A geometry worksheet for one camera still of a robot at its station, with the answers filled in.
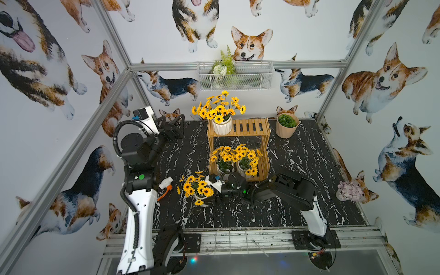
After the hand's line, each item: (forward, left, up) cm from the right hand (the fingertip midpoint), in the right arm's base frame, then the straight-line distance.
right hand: (200, 195), depth 79 cm
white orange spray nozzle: (+8, +19, -5) cm, 22 cm away
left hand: (+16, +4, +37) cm, 40 cm away
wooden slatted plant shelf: (+25, -23, +19) cm, 39 cm away
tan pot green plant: (+42, -48, +1) cm, 64 cm away
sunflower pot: (+1, +1, +9) cm, 9 cm away
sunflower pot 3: (+17, -23, +2) cm, 28 cm away
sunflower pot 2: (+15, -10, +8) cm, 20 cm away
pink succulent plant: (+2, -69, -1) cm, 69 cm away
